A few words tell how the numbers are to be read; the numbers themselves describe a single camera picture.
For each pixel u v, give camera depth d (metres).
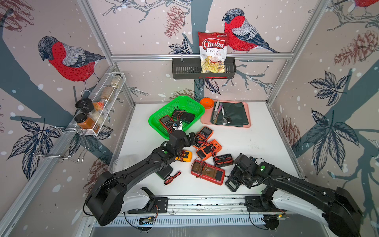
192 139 0.75
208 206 0.75
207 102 1.16
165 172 0.82
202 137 0.95
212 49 0.82
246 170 0.62
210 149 0.88
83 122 0.59
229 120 1.09
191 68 1.07
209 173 0.81
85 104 0.62
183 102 1.16
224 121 1.08
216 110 1.14
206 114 1.10
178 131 0.67
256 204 0.73
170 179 0.81
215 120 1.09
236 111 1.14
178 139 0.61
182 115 1.09
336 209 0.40
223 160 0.86
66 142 0.59
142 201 0.60
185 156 0.88
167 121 1.03
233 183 0.78
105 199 0.40
